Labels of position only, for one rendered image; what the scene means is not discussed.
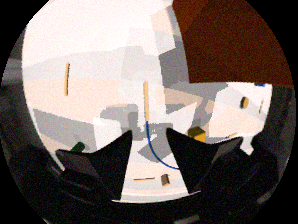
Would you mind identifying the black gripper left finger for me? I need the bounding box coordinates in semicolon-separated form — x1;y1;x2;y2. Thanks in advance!
55;129;133;201

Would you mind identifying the yellow block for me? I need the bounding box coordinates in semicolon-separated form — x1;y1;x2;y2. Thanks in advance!
188;125;206;143

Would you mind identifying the orange round disc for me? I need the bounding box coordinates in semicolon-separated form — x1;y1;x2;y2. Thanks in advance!
241;96;249;109

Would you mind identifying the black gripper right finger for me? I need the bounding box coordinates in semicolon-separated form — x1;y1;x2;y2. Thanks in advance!
166;127;245;194

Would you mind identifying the blue string with wooden stick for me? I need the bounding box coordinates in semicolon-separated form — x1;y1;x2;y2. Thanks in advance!
144;81;180;171

